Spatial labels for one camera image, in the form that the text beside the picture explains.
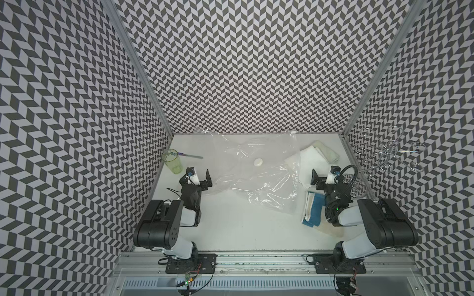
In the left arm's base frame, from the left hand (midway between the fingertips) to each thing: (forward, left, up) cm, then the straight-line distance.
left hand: (198, 171), depth 90 cm
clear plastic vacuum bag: (+7, -33, -6) cm, 35 cm away
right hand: (-1, -62, 0) cm, 62 cm away
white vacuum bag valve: (+8, -30, -4) cm, 32 cm away
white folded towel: (+9, -56, -4) cm, 57 cm away
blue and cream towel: (-14, -57, -6) cm, 59 cm away
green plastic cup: (+17, +22, -10) cm, 29 cm away
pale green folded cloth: (+14, -72, -7) cm, 74 cm away
